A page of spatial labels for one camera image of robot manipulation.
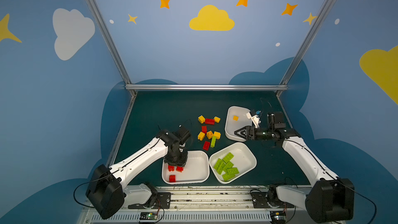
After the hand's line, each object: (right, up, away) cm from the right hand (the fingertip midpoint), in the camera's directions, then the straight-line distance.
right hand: (240, 132), depth 79 cm
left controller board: (-45, -38, -8) cm, 59 cm away
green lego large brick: (-5, -16, +8) cm, 19 cm away
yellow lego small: (+4, +5, +26) cm, 27 cm away
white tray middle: (+5, -18, +10) cm, 20 cm away
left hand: (-30, -16, -2) cm, 34 cm away
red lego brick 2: (-17, -10, +12) cm, 23 cm away
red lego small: (-18, -1, +18) cm, 25 cm away
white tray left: (-23, -21, +3) cm, 31 cm away
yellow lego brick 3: (-10, -5, +17) cm, 20 cm away
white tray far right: (+1, 0, +24) cm, 24 cm away
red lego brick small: (-36, -20, +3) cm, 42 cm away
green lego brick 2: (-6, -24, +2) cm, 25 cm away
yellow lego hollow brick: (-15, -4, +16) cm, 23 cm away
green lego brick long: (-11, -19, +7) cm, 23 cm away
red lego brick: (-14, +3, +25) cm, 29 cm away
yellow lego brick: (-20, +5, +25) cm, 32 cm away
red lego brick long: (-31, -19, -1) cm, 36 cm away
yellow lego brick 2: (-20, -5, +17) cm, 27 cm away
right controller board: (+16, -39, -7) cm, 43 cm away
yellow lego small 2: (-9, +5, +26) cm, 28 cm away
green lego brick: (-10, -20, +4) cm, 23 cm away
